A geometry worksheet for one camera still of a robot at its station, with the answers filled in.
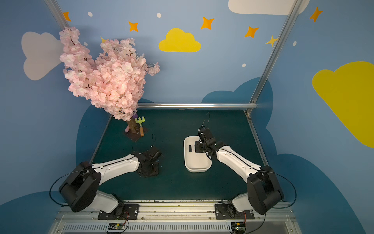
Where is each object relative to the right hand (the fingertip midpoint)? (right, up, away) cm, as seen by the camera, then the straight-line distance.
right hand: (200, 143), depth 89 cm
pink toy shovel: (-53, +8, +18) cm, 56 cm away
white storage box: (-3, -13, +3) cm, 14 cm away
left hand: (-27, -17, -1) cm, 32 cm away
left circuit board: (-44, -40, -17) cm, 61 cm away
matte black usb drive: (-6, -5, +10) cm, 13 cm away
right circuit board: (+18, -41, -16) cm, 48 cm away
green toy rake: (-46, +14, +26) cm, 55 cm away
